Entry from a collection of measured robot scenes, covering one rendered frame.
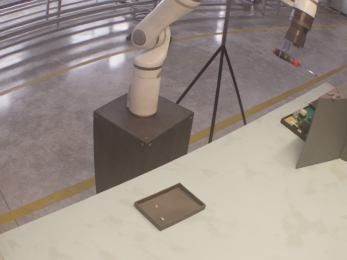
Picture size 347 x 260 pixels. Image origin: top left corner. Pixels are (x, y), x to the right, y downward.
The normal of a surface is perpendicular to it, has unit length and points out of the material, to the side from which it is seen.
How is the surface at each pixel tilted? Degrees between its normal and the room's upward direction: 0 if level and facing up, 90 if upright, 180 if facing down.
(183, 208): 0
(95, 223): 0
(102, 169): 90
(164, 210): 0
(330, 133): 90
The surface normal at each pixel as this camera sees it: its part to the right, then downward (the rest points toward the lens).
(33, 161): 0.11, -0.82
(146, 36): -0.42, 0.57
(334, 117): 0.29, 0.58
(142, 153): -0.60, 0.40
